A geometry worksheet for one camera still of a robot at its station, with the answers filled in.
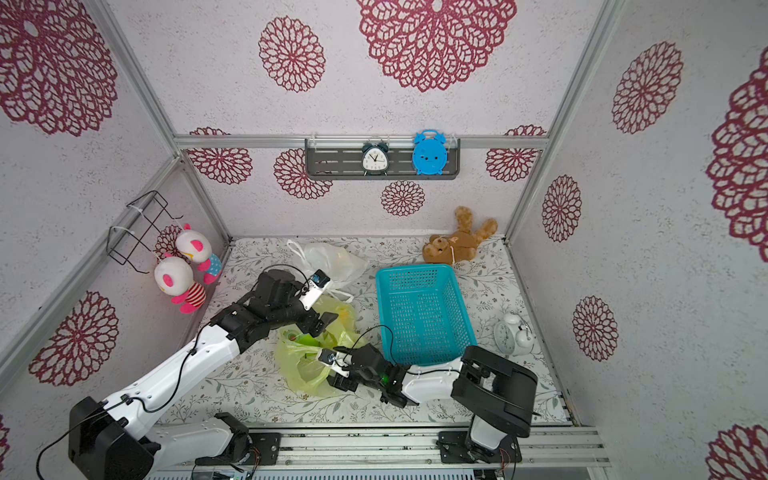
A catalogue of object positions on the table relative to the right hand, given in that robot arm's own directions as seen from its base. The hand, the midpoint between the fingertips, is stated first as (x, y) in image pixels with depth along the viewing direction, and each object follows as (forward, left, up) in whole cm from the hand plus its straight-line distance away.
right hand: (328, 358), depth 81 cm
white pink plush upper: (+29, +44, +12) cm, 54 cm away
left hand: (+10, +1, +11) cm, 15 cm away
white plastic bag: (+34, +1, -1) cm, 34 cm away
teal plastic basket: (+19, -27, -10) cm, 35 cm away
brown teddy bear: (+43, -41, -1) cm, 59 cm away
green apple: (+6, +7, -2) cm, 10 cm away
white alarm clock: (+7, -51, +1) cm, 51 cm away
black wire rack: (+26, +49, +26) cm, 61 cm away
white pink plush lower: (+17, +44, +13) cm, 49 cm away
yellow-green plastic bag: (-3, +5, +10) cm, 12 cm away
